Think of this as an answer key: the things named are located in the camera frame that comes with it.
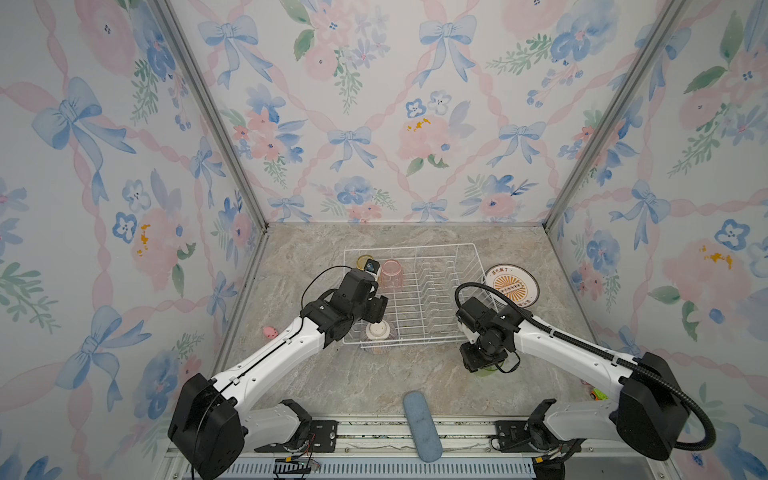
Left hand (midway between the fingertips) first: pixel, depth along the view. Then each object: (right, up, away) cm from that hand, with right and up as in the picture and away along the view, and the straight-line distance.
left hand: (374, 293), depth 81 cm
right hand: (+26, -18, +1) cm, 32 cm away
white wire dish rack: (+15, 0, +15) cm, 21 cm away
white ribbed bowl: (+1, -11, +3) cm, 11 cm away
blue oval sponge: (+12, -33, -9) cm, 36 cm away
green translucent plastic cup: (+31, -22, +2) cm, 38 cm away
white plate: (+46, +2, +20) cm, 50 cm away
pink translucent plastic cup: (+5, +4, +13) cm, 14 cm away
